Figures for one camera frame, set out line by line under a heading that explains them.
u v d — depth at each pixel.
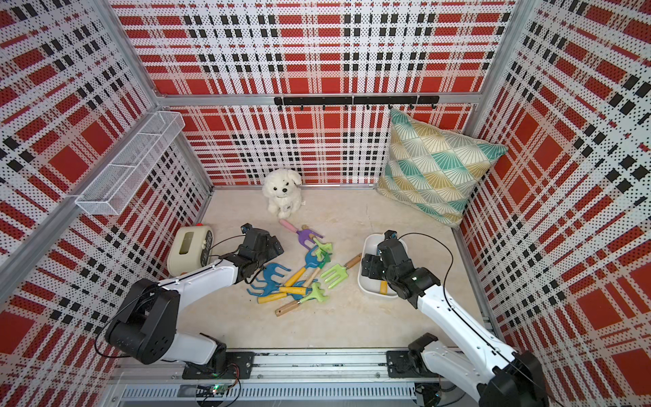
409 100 0.88
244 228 0.82
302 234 1.02
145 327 0.43
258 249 0.73
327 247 0.98
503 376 0.39
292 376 0.73
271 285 0.88
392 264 0.60
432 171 0.91
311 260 0.96
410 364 0.66
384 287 0.88
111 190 0.69
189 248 0.89
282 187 0.98
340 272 0.93
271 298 0.86
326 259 0.95
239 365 0.73
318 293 0.87
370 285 0.88
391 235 0.72
